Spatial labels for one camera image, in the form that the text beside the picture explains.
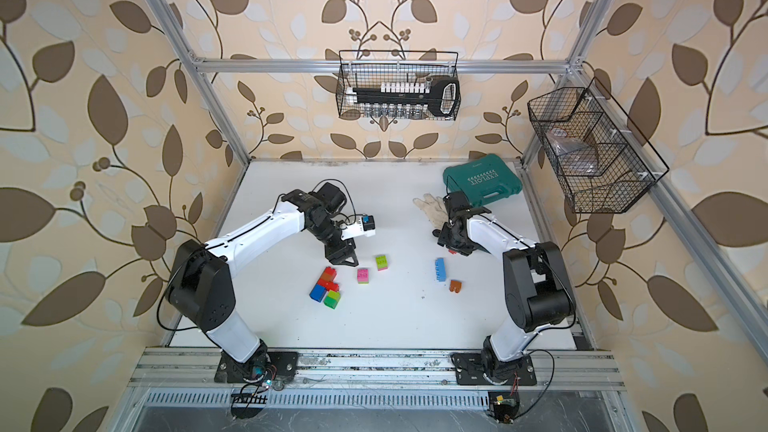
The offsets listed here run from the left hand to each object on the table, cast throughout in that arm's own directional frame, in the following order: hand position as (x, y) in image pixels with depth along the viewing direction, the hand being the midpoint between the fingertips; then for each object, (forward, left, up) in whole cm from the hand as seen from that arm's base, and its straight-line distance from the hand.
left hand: (349, 247), depth 83 cm
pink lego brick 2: (-5, -3, -11) cm, 12 cm away
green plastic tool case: (+32, -45, -6) cm, 56 cm away
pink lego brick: (-1, -9, -11) cm, 15 cm away
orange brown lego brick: (-4, +8, -10) cm, 13 cm away
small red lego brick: (-7, +6, -10) cm, 14 cm away
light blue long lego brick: (-2, -27, -10) cm, 29 cm away
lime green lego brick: (-9, +5, -11) cm, 15 cm away
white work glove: (+22, -27, -10) cm, 36 cm away
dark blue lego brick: (-8, +10, -12) cm, 17 cm away
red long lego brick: (-3, +7, -10) cm, 12 cm away
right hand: (+6, -30, -8) cm, 32 cm away
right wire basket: (+12, -64, +24) cm, 69 cm away
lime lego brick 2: (-4, -3, -9) cm, 10 cm away
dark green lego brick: (-12, +5, -11) cm, 17 cm away
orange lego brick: (-7, -31, -10) cm, 33 cm away
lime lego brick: (0, -9, -8) cm, 12 cm away
